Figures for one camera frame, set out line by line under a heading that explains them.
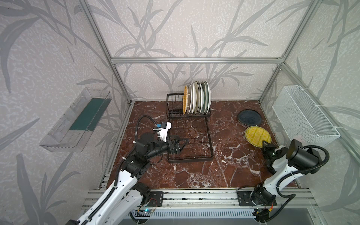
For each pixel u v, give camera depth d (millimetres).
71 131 654
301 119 679
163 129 611
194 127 1023
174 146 594
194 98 741
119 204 550
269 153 809
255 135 990
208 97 737
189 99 753
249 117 1091
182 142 961
